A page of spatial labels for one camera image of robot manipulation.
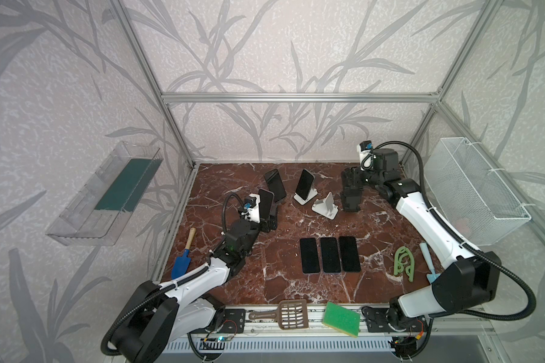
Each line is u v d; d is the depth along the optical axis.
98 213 0.63
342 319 0.72
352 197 0.97
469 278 0.41
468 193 0.67
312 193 1.00
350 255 0.88
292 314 0.76
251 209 0.68
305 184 0.99
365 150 0.71
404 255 0.89
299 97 0.94
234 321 0.72
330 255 0.89
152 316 0.41
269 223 0.72
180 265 0.86
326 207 0.96
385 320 0.73
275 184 1.10
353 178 0.74
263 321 0.75
